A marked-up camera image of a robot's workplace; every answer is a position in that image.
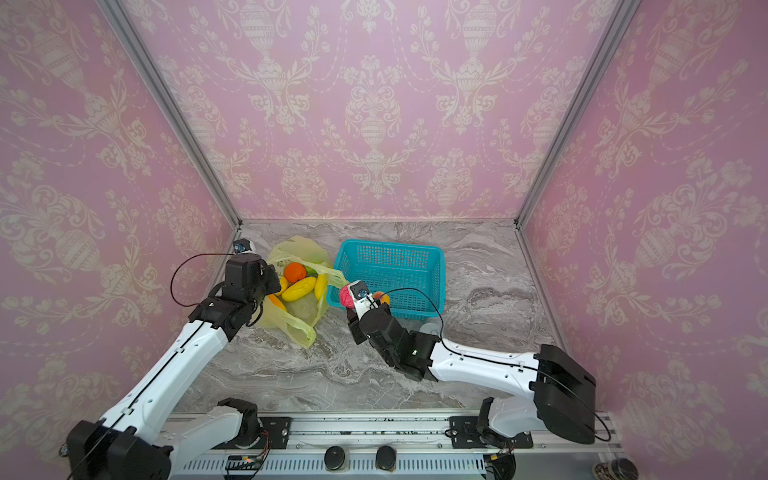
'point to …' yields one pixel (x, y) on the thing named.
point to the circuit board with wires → (246, 462)
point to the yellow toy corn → (299, 289)
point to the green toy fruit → (309, 271)
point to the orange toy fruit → (294, 271)
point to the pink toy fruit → (346, 297)
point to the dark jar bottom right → (620, 468)
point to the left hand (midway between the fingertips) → (270, 270)
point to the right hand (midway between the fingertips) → (356, 303)
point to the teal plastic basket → (413, 276)
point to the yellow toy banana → (320, 286)
